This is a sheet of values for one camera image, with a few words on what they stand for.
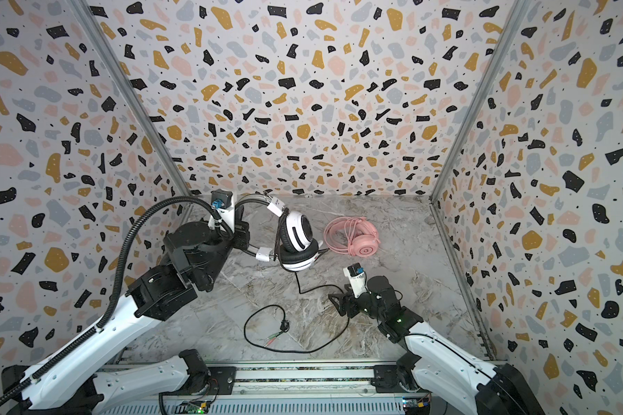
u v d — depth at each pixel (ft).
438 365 1.67
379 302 2.06
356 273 2.35
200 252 1.36
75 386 1.28
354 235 3.28
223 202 1.58
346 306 2.39
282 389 2.40
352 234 3.29
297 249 1.88
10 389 1.18
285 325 2.74
